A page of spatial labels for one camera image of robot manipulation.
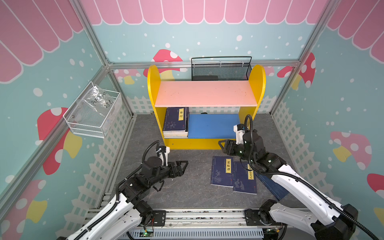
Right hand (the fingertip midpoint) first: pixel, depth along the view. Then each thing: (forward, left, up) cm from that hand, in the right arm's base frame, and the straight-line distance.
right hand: (221, 141), depth 73 cm
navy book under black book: (-9, -16, -25) cm, 31 cm away
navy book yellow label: (+19, +25, -4) cm, 32 cm away
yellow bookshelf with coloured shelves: (+46, +12, -29) cm, 56 cm away
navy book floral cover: (-5, -3, -25) cm, 26 cm away
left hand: (-9, +20, -7) cm, 23 cm away
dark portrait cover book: (+11, +25, -6) cm, 28 cm away
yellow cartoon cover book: (+11, +25, -9) cm, 28 cm away
